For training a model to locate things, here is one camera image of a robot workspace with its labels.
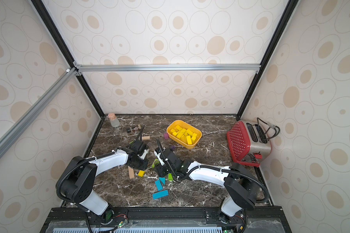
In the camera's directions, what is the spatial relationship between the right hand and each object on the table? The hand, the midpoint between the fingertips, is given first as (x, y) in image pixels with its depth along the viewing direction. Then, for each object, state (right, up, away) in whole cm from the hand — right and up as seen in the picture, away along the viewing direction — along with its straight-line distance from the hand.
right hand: (162, 164), depth 83 cm
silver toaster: (+58, +12, +2) cm, 59 cm away
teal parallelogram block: (-2, -12, 0) cm, 12 cm away
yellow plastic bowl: (+13, +17, +20) cm, 30 cm away
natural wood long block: (-19, -6, +5) cm, 21 cm away
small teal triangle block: (+1, -9, 0) cm, 9 cm away
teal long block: (-1, -16, -2) cm, 16 cm away
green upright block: (+5, -7, -2) cm, 9 cm away
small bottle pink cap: (-40, +25, +29) cm, 56 cm away
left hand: (-9, -3, +7) cm, 12 cm away
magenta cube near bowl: (0, +16, +22) cm, 27 cm away
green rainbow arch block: (-5, -1, +9) cm, 10 cm away
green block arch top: (-24, +11, +19) cm, 33 cm away
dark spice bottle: (-27, +19, +24) cm, 41 cm away
